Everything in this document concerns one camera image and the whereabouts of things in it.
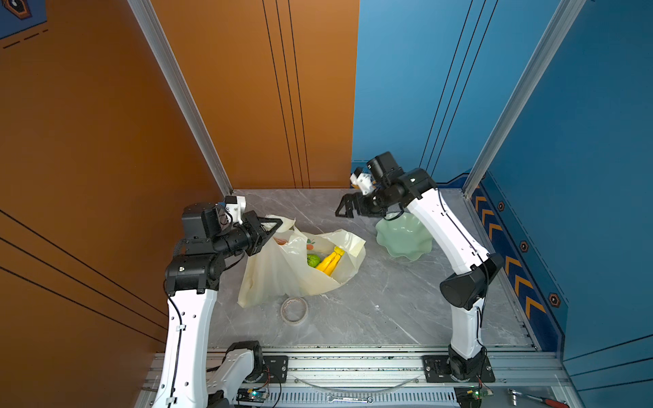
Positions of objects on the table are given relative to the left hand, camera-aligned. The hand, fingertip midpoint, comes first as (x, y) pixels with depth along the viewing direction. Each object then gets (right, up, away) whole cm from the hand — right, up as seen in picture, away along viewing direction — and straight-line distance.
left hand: (283, 218), depth 63 cm
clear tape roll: (-1, -31, +22) cm, 38 cm away
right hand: (+18, +2, +13) cm, 22 cm away
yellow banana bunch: (+11, -16, +26) cm, 33 cm away
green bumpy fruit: (+5, -15, +26) cm, 31 cm away
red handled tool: (+71, -50, +5) cm, 87 cm away
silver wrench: (+12, -50, +7) cm, 52 cm away
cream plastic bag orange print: (-3, -15, +9) cm, 17 cm away
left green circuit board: (-10, -50, +8) cm, 51 cm away
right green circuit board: (+51, -50, +8) cm, 72 cm away
